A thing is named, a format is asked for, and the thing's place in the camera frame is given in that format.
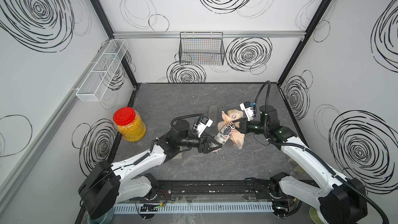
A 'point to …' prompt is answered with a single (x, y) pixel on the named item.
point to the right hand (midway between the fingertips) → (231, 124)
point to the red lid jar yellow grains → (130, 123)
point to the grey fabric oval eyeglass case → (213, 115)
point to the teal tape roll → (106, 219)
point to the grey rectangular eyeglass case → (178, 157)
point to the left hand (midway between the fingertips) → (219, 145)
